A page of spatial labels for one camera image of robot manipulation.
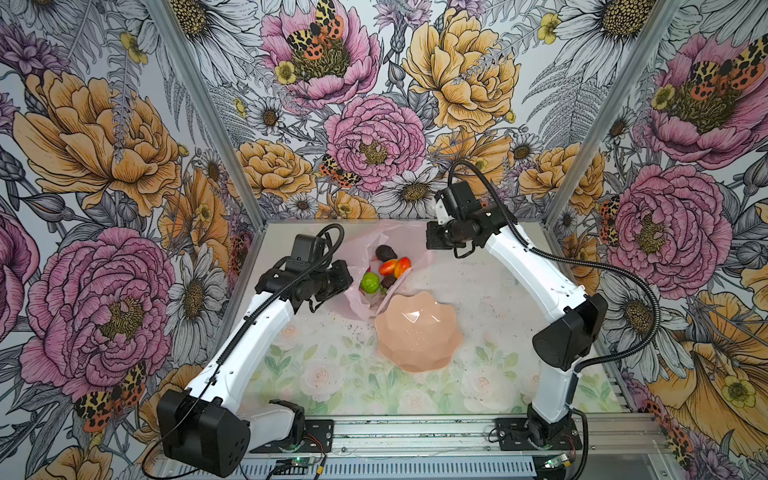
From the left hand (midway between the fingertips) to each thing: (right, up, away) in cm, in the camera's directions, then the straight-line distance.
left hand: (352, 288), depth 78 cm
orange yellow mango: (+13, +5, +22) cm, 26 cm away
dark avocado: (+8, +9, +30) cm, 32 cm away
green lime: (+3, -1, +19) cm, 19 cm away
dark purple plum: (+9, 0, +18) cm, 21 cm away
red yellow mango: (+9, +4, +26) cm, 28 cm away
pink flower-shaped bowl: (+18, -15, +14) cm, 27 cm away
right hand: (+21, +10, +4) cm, 23 cm away
